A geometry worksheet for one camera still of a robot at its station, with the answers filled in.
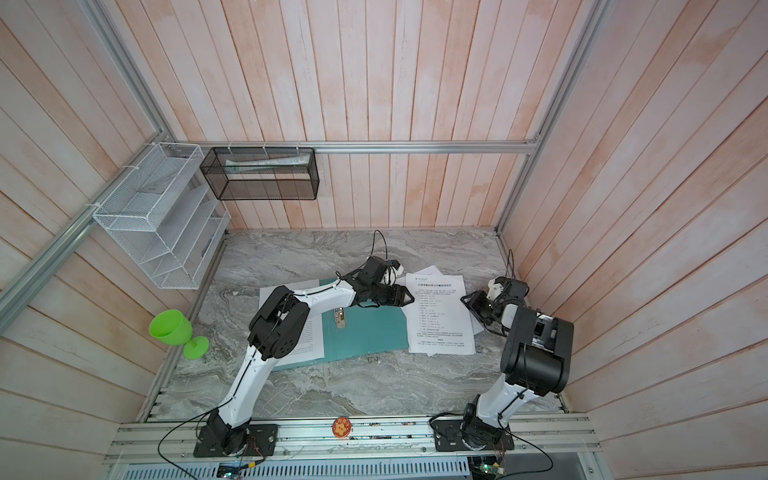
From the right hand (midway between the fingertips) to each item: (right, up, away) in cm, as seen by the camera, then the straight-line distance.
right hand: (466, 299), depth 97 cm
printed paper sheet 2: (-9, +9, +11) cm, 17 cm away
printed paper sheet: (-10, -5, -1) cm, 11 cm away
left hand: (-19, -1, -1) cm, 20 cm away
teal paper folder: (-33, -9, -4) cm, 34 cm away
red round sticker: (-39, -31, -21) cm, 54 cm away
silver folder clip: (-42, -6, -1) cm, 42 cm away
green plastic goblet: (-83, -5, -21) cm, 86 cm away
